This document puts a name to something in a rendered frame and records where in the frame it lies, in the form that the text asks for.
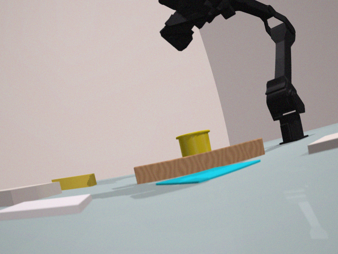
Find olive yellow cup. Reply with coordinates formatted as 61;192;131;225
176;130;211;157

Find yellow flat bar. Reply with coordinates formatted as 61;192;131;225
51;174;97;190

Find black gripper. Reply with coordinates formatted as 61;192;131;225
159;0;222;51

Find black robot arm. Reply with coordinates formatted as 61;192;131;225
219;0;308;145

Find brown wooden plank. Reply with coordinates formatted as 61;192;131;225
134;138;265;184

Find white flat slab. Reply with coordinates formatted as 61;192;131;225
0;194;92;221

